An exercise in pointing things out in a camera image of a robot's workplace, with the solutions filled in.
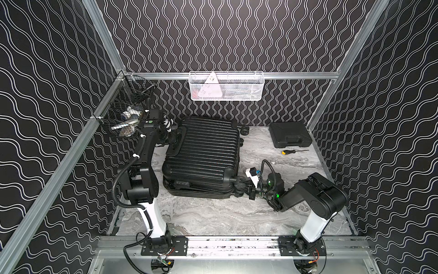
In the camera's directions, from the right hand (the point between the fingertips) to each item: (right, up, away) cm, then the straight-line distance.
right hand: (237, 185), depth 86 cm
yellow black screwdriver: (+33, +16, +21) cm, 42 cm away
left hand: (-34, +25, +4) cm, 42 cm away
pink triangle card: (-13, +50, +4) cm, 52 cm away
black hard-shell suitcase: (-16, +12, -5) cm, 21 cm away
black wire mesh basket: (-62, +38, +6) cm, 73 cm away
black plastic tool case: (+39, +28, +26) cm, 55 cm away
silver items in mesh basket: (-54, +33, 0) cm, 64 cm away
